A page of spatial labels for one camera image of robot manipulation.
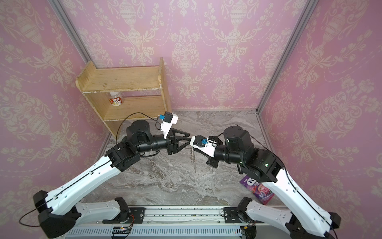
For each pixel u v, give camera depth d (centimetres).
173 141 51
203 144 44
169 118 51
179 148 55
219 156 48
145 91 113
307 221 36
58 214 39
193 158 58
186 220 73
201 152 47
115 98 91
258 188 80
